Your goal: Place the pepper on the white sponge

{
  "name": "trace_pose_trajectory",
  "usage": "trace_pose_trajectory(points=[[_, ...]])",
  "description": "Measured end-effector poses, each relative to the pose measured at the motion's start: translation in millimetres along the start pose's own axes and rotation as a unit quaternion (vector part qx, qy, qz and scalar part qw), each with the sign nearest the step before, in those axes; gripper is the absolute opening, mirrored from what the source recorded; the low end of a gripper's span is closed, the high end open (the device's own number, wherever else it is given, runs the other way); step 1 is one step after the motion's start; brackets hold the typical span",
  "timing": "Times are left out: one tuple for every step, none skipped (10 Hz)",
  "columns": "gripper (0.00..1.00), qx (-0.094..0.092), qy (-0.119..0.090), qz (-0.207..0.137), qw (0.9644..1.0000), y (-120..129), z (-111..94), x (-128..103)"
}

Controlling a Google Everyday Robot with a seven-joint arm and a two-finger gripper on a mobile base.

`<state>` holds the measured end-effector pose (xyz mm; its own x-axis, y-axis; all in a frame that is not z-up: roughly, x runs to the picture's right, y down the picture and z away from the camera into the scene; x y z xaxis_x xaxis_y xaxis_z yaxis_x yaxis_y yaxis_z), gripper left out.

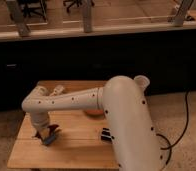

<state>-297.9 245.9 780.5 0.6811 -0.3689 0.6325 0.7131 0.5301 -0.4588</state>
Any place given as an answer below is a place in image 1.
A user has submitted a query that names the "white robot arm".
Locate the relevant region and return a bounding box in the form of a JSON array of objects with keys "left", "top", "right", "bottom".
[{"left": 22, "top": 76, "right": 165, "bottom": 171}]

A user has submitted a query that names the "metal window frame post right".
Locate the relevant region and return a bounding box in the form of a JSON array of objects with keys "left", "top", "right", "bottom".
[{"left": 173, "top": 0, "right": 194, "bottom": 27}]

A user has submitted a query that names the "black and white block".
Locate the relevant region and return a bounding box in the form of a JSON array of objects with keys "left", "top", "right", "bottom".
[{"left": 101, "top": 128, "right": 112, "bottom": 142}]

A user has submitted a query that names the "black office chair middle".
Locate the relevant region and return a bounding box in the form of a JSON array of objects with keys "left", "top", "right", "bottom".
[{"left": 63, "top": 0, "right": 95, "bottom": 13}]

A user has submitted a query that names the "metal window frame post middle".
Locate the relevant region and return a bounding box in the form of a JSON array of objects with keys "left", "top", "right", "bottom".
[{"left": 82, "top": 0, "right": 92, "bottom": 33}]

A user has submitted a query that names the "black office chair left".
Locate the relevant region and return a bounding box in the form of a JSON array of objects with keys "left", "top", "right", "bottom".
[{"left": 17, "top": 0, "right": 47, "bottom": 20}]

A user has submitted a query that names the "black cable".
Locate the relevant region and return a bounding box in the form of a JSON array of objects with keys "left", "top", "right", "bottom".
[{"left": 156, "top": 90, "right": 191, "bottom": 167}]

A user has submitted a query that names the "orange bowl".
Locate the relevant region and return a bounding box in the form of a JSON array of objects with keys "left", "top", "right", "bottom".
[{"left": 84, "top": 110, "right": 104, "bottom": 117}]

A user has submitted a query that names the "black office chair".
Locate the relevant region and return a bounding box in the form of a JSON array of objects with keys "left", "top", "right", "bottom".
[
  {"left": 63, "top": 0, "right": 95, "bottom": 13},
  {"left": 17, "top": 0, "right": 47, "bottom": 20}
]

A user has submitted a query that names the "metal window frame post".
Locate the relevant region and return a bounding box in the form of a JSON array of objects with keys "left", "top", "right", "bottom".
[
  {"left": 6, "top": 0, "right": 30, "bottom": 37},
  {"left": 82, "top": 0, "right": 92, "bottom": 33},
  {"left": 173, "top": 0, "right": 194, "bottom": 27}
]

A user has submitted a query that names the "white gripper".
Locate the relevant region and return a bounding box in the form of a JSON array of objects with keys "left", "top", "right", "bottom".
[{"left": 30, "top": 112, "right": 59, "bottom": 139}]

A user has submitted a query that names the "metal window frame post left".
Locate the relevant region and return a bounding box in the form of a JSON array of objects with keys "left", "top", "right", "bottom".
[{"left": 6, "top": 0, "right": 30, "bottom": 37}]

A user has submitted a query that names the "wooden table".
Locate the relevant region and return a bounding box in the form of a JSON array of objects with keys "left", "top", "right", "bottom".
[{"left": 7, "top": 80, "right": 120, "bottom": 170}]

